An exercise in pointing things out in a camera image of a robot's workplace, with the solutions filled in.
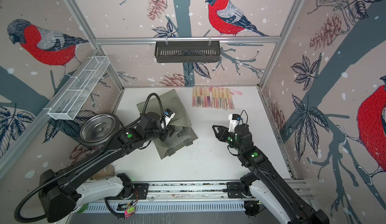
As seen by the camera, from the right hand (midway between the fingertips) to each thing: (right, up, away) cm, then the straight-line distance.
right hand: (215, 125), depth 77 cm
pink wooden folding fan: (-11, +15, +37) cm, 42 cm away
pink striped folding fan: (+7, +21, +41) cm, 47 cm away
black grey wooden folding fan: (-8, +11, +34) cm, 36 cm away
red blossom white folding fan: (+1, +21, +42) cm, 47 cm away
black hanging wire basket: (-26, +48, +30) cm, 63 cm away
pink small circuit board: (-40, -37, -11) cm, 56 cm away
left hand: (-22, +1, 0) cm, 22 cm away
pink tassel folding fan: (+17, +19, +41) cm, 48 cm away
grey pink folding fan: (+9, +18, +40) cm, 45 cm away
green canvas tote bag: (-18, -9, +14) cm, 25 cm away
